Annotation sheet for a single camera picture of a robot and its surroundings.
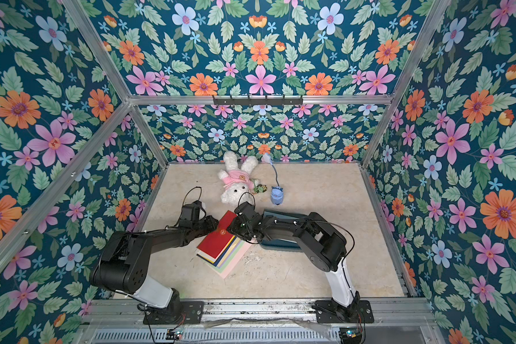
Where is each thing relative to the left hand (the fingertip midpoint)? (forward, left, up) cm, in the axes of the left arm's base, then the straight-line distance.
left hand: (220, 221), depth 96 cm
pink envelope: (-18, -7, -2) cm, 19 cm away
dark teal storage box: (-13, -27, 0) cm, 30 cm away
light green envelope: (-20, -3, -1) cm, 21 cm away
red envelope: (-8, 0, -2) cm, 9 cm away
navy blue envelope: (-19, +1, 0) cm, 19 cm away
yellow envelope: (-10, -7, -1) cm, 12 cm away
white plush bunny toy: (+12, -9, +8) cm, 18 cm away
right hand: (-7, -4, +3) cm, 9 cm away
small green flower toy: (+17, -19, 0) cm, 25 cm away
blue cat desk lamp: (+10, -27, +7) cm, 29 cm away
